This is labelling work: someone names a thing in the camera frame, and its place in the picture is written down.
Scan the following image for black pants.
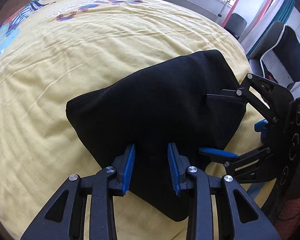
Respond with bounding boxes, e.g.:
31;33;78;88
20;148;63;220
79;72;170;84
66;50;246;222

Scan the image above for black office chair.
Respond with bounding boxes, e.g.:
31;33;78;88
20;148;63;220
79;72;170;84
248;21;300;90

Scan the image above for teal curtain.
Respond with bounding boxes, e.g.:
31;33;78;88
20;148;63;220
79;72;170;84
246;0;296;58

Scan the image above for yellow cartoon bed cover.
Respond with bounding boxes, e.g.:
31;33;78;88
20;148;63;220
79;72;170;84
0;0;277;240

